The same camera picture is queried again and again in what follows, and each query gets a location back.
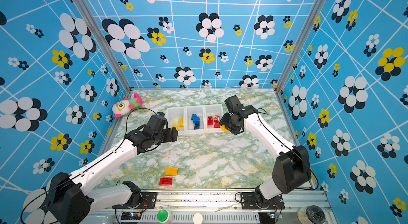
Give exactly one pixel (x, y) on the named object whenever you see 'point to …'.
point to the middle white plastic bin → (200, 111)
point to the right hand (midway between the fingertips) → (225, 126)
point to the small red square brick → (217, 125)
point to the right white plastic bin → (210, 110)
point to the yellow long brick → (171, 171)
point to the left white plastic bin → (172, 115)
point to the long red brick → (210, 120)
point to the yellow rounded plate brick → (224, 129)
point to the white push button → (197, 218)
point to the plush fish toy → (121, 107)
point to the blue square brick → (195, 118)
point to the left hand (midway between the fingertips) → (173, 132)
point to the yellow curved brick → (181, 122)
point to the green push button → (162, 215)
